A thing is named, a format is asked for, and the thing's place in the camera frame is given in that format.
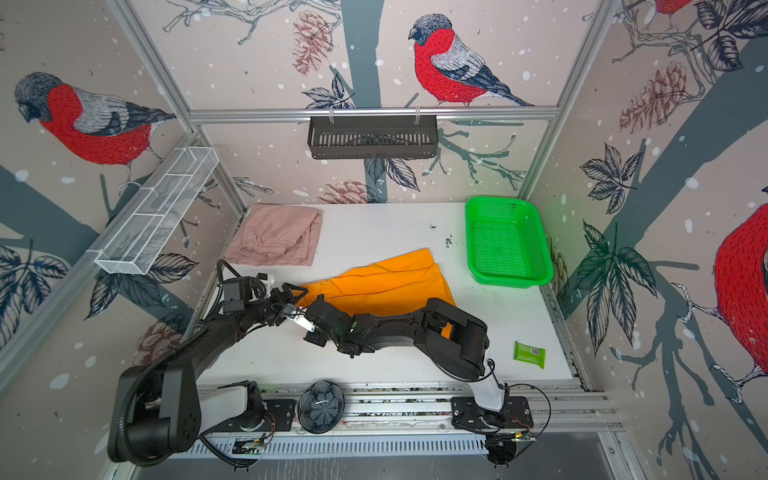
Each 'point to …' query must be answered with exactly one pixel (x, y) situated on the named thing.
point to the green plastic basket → (507, 242)
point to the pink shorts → (277, 236)
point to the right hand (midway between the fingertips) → (305, 319)
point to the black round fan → (321, 406)
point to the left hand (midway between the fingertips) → (300, 298)
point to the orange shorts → (397, 284)
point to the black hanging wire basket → (378, 137)
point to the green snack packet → (529, 354)
